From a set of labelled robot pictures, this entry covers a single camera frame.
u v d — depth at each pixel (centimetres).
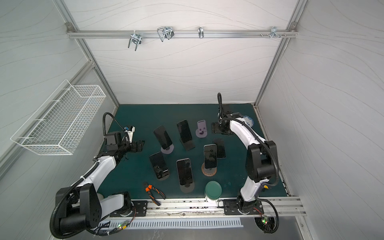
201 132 100
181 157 101
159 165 78
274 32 76
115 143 66
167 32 76
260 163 47
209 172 86
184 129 102
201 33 78
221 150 90
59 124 69
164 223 70
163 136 108
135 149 78
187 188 80
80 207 40
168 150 95
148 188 79
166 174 80
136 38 79
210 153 91
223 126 68
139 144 80
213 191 69
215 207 76
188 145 98
